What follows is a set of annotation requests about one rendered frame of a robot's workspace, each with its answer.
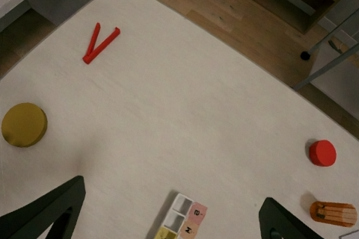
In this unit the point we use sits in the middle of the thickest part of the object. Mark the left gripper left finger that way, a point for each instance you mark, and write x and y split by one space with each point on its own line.
59 207

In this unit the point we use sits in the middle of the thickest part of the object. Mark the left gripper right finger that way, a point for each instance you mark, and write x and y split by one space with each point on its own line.
276 222

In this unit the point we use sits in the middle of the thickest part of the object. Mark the yellow round disc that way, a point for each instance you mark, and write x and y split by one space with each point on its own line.
24 125

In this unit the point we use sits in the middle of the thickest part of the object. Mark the red flat bar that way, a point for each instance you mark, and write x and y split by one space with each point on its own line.
92 54

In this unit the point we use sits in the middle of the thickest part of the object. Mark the orange translucent cylinder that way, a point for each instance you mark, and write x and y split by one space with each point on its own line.
339 214

